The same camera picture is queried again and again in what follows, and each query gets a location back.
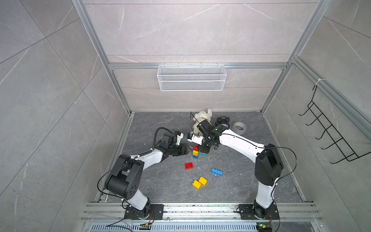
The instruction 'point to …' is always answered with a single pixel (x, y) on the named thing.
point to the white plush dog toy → (201, 117)
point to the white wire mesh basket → (191, 78)
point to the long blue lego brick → (216, 172)
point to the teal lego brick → (204, 154)
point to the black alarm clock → (223, 121)
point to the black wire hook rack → (346, 150)
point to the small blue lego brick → (195, 156)
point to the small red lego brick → (189, 166)
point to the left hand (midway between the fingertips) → (191, 147)
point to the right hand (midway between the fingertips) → (201, 146)
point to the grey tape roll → (238, 127)
